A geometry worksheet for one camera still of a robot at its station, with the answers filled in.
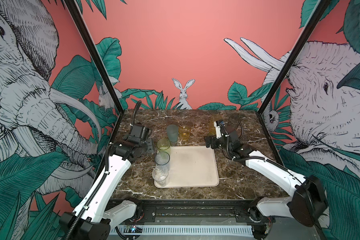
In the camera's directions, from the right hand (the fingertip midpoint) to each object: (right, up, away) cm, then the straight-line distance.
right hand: (208, 134), depth 81 cm
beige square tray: (-8, -21, +11) cm, 25 cm away
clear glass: (-27, -22, +1) cm, 35 cm away
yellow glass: (-13, +1, +22) cm, 26 cm away
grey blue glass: (-26, -15, +6) cm, 31 cm away
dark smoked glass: (+23, +8, +28) cm, 38 cm away
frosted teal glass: (-22, 0, +22) cm, 31 cm away
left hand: (-32, -4, -7) cm, 33 cm away
